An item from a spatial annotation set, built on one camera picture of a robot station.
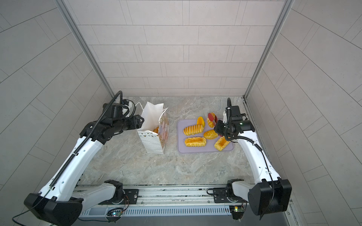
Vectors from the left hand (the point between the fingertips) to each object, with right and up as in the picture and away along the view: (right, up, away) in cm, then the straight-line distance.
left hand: (143, 118), depth 73 cm
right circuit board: (+48, -45, -5) cm, 66 cm away
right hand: (+39, -6, +6) cm, 40 cm away
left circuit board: (-9, -43, -8) cm, 45 cm away
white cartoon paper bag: (+7, -7, -5) cm, 11 cm away
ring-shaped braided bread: (+1, -10, +23) cm, 25 cm away
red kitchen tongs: (+39, -1, +15) cm, 42 cm away
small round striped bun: (+37, -4, +14) cm, 40 cm away
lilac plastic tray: (+30, -13, +18) cm, 38 cm away
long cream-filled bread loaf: (+28, -16, +14) cm, 35 cm away
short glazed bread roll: (+44, -17, +14) cm, 49 cm away
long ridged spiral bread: (+27, -9, +19) cm, 34 cm away
